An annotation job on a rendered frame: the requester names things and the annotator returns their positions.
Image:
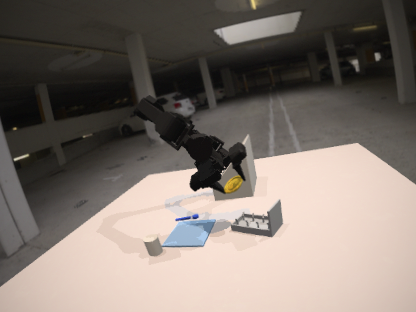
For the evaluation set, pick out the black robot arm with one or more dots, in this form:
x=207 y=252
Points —
x=199 y=146

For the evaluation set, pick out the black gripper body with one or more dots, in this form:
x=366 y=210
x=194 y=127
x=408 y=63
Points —
x=236 y=154

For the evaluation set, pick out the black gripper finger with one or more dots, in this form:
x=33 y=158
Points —
x=215 y=186
x=238 y=168

